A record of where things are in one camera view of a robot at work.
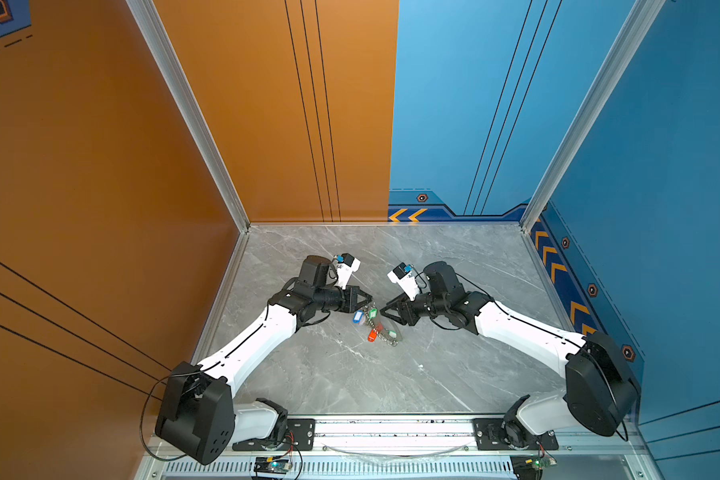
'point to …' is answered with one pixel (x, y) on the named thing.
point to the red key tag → (372, 335)
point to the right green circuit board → (543, 462)
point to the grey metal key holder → (387, 331)
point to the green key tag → (392, 333)
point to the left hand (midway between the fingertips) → (372, 297)
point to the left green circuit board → (271, 465)
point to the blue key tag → (357, 317)
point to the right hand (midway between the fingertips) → (383, 309)
